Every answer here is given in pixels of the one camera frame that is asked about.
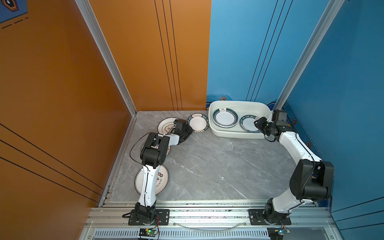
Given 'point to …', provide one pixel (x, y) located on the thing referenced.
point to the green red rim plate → (225, 117)
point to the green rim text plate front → (246, 122)
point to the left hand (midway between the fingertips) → (193, 126)
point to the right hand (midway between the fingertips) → (254, 122)
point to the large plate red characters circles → (162, 182)
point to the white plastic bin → (243, 108)
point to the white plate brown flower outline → (166, 125)
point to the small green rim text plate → (198, 122)
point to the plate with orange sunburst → (156, 147)
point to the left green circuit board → (147, 232)
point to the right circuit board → (277, 233)
